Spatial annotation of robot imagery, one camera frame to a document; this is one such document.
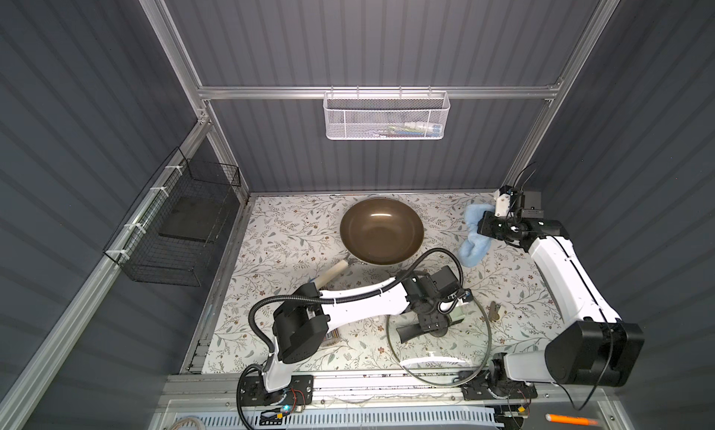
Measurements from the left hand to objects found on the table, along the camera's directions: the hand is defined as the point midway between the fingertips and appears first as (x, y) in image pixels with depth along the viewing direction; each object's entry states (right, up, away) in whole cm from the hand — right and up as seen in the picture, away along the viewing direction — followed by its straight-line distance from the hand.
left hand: (440, 314), depth 76 cm
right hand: (+15, +26, +5) cm, 30 cm away
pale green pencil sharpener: (+6, -2, +5) cm, 9 cm away
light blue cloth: (+10, +19, +1) cm, 22 cm away
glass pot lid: (+3, -14, +2) cm, 14 cm away
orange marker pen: (+31, -24, -8) cm, 40 cm away
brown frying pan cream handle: (-16, +22, +30) cm, 40 cm away
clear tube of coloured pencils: (-30, -7, +2) cm, 31 cm away
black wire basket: (-73, +22, -6) cm, 76 cm away
